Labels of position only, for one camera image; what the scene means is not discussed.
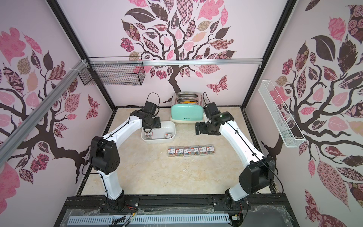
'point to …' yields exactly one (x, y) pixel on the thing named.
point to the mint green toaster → (187, 107)
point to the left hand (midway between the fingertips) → (155, 126)
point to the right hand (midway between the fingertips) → (204, 133)
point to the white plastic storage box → (158, 134)
